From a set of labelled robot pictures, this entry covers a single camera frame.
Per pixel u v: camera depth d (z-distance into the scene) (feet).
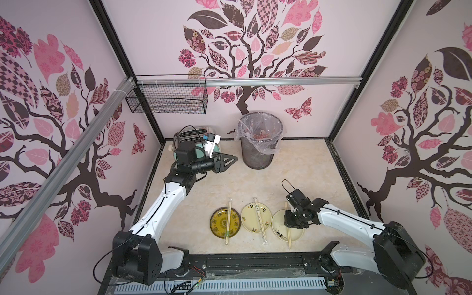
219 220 2.81
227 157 2.37
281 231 2.71
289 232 2.66
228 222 2.73
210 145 2.15
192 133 3.19
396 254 1.34
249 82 3.00
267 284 2.29
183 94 3.11
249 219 2.80
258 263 2.48
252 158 3.19
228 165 2.24
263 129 3.43
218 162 2.09
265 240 2.59
